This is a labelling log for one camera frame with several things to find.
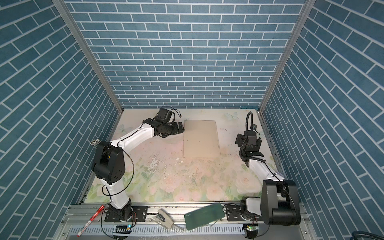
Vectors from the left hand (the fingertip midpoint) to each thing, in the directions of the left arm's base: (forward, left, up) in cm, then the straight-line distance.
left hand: (179, 130), depth 92 cm
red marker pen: (-46, +42, -13) cm, 63 cm away
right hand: (-5, -41, +1) cm, 42 cm away
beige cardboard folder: (+1, -14, -11) cm, 18 cm away
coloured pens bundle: (-11, +45, +4) cm, 46 cm away
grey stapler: (-45, +6, -10) cm, 47 cm away
